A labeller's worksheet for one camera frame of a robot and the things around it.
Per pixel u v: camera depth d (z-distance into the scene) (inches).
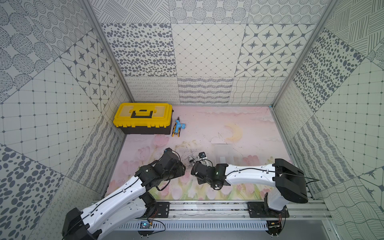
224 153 37.6
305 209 30.1
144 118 35.6
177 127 41.0
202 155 28.9
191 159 35.5
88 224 15.8
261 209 28.8
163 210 28.9
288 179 18.7
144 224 28.2
